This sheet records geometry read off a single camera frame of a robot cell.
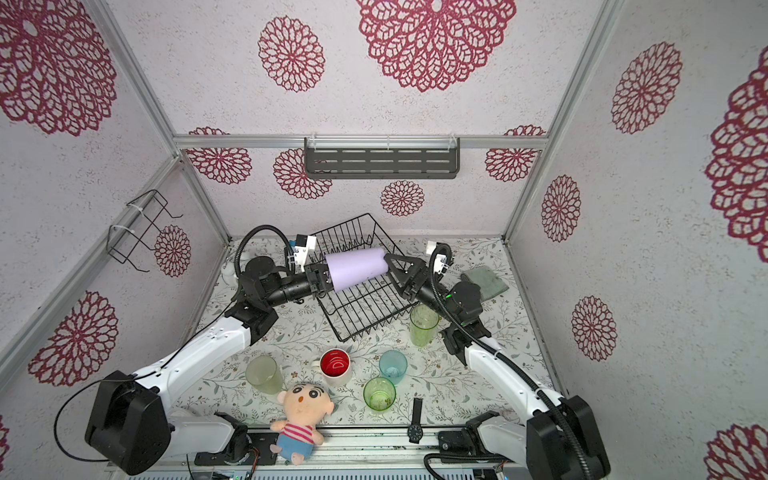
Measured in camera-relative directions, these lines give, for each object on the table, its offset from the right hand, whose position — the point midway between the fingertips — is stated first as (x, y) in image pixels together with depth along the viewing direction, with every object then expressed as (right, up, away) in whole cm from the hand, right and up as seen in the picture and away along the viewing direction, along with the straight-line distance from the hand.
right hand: (385, 263), depth 65 cm
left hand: (-8, -3, +5) cm, 10 cm away
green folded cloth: (+36, -5, +42) cm, 55 cm away
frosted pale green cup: (-35, -33, +22) cm, 53 cm away
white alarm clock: (-51, -4, +34) cm, 62 cm away
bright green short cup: (-2, -36, +18) cm, 40 cm away
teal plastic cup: (+2, -30, +22) cm, 37 cm away
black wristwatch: (+8, -43, +11) cm, 45 cm away
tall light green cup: (+12, -18, +27) cm, 34 cm away
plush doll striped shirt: (-20, -35, +8) cm, 41 cm away
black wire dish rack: (-5, -14, +35) cm, 38 cm away
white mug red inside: (-14, -30, +21) cm, 39 cm away
